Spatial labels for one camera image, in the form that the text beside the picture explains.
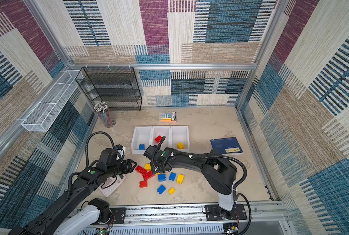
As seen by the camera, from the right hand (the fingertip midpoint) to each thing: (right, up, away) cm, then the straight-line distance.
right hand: (160, 169), depth 85 cm
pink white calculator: (-21, -2, -17) cm, 27 cm away
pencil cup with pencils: (-39, +36, +12) cm, 55 cm away
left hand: (-14, +5, -4) cm, 16 cm away
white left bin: (-14, +18, +18) cm, 29 cm away
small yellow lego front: (+7, -10, -4) cm, 13 cm away
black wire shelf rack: (-34, +53, +23) cm, 67 cm away
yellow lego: (+12, -5, -2) cm, 13 cm away
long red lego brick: (-12, -1, +3) cm, 12 cm away
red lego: (-3, +16, +16) cm, 22 cm away
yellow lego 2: (+12, +12, +12) cm, 21 cm away
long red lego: (-7, -4, +2) cm, 8 cm away
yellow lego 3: (-8, 0, +4) cm, 9 cm away
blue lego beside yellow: (+7, -4, 0) cm, 8 cm away
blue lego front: (+1, -9, -4) cm, 10 cm away
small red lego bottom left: (-9, -8, -1) cm, 12 cm away
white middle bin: (-4, +21, +14) cm, 26 cm away
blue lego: (+1, -5, 0) cm, 5 cm away
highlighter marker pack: (+3, +31, +27) cm, 41 cm away
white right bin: (+11, +16, +16) cm, 26 cm away
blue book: (+42, +11, +12) cm, 46 cm away
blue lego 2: (-13, +11, +12) cm, 21 cm away
